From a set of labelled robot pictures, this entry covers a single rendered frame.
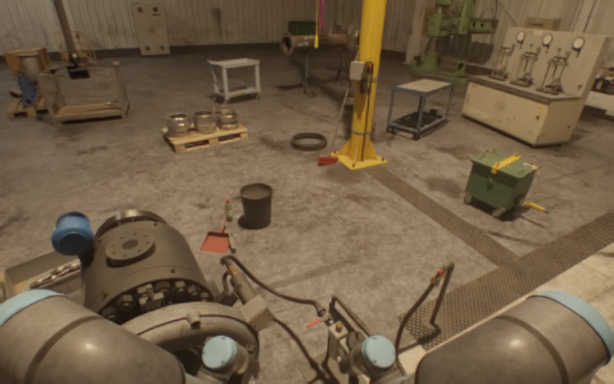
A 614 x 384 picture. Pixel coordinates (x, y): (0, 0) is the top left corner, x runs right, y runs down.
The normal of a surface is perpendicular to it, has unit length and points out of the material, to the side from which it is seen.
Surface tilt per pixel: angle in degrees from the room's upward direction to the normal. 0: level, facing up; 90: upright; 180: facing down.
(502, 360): 30
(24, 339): 25
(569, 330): 15
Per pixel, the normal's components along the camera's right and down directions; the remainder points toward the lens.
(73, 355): 0.22, -0.66
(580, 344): 0.26, -0.44
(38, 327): -0.02, -0.82
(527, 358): -0.15, -0.59
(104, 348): 0.50, -0.76
